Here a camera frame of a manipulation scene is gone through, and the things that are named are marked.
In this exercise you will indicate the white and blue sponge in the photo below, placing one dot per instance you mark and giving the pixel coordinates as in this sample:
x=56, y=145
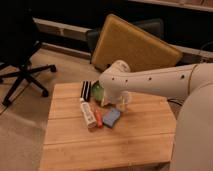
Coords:
x=110, y=118

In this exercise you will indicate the dark armchair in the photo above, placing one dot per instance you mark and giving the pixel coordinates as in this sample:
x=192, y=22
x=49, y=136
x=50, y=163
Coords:
x=152, y=26

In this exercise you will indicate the yellow cushion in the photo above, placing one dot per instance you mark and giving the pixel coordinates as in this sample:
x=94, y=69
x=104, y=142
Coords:
x=121, y=40

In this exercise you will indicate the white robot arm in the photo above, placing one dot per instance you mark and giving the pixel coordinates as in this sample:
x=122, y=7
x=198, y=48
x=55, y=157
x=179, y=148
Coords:
x=193, y=85

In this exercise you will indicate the white rectangular bottle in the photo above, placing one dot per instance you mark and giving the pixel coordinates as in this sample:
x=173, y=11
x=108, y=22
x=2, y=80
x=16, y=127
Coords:
x=89, y=117

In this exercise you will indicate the clear plastic cup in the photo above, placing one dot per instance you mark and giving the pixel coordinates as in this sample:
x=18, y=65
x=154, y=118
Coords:
x=124, y=104

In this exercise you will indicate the black office chair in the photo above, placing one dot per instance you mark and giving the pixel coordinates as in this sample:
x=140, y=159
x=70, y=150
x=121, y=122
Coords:
x=17, y=45

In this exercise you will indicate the green ceramic bowl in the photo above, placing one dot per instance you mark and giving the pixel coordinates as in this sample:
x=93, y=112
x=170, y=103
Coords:
x=97, y=91

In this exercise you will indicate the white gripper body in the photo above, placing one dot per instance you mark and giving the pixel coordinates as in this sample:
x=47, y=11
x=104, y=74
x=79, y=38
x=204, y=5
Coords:
x=113, y=98

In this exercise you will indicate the orange carrot toy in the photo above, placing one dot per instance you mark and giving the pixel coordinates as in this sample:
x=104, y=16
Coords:
x=98, y=118

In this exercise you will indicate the black and white striped block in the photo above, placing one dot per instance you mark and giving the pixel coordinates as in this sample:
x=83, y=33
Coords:
x=86, y=91

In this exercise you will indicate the wooden table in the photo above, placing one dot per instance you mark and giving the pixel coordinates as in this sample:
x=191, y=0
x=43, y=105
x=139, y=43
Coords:
x=143, y=135

